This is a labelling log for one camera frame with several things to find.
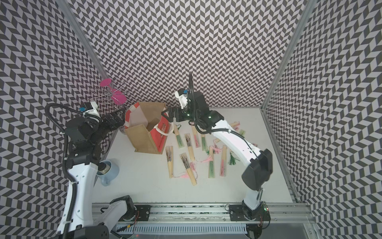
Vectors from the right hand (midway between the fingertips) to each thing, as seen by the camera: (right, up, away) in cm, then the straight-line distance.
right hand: (170, 114), depth 71 cm
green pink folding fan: (+23, -22, +24) cm, 40 cm away
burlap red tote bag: (-14, -7, +9) cm, 18 cm away
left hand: (-23, 0, -3) cm, 23 cm away
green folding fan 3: (0, -15, +31) cm, 34 cm away
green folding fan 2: (+18, -18, +27) cm, 37 cm away
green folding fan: (+36, -26, +22) cm, 49 cm away
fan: (+9, -31, +17) cm, 37 cm away
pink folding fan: (+26, -16, +27) cm, 41 cm away
